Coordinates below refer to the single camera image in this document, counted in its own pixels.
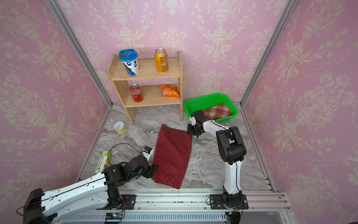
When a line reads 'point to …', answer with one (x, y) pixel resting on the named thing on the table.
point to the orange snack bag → (169, 91)
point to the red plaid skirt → (217, 111)
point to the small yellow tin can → (120, 127)
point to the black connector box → (234, 217)
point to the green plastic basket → (200, 104)
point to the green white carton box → (104, 161)
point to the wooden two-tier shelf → (152, 94)
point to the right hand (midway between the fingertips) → (188, 131)
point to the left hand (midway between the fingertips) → (155, 166)
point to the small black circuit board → (113, 216)
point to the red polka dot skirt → (173, 156)
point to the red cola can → (135, 91)
